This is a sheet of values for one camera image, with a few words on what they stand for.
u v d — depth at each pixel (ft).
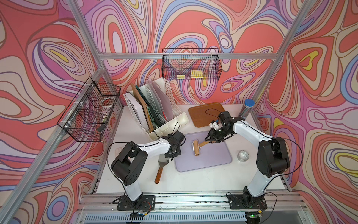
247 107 3.14
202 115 3.70
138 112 2.78
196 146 2.98
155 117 2.85
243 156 2.97
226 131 2.41
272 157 1.56
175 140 2.39
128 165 1.53
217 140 2.63
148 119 2.85
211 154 2.95
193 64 2.76
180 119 3.44
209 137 2.74
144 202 2.41
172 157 2.55
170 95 3.50
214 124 2.83
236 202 2.40
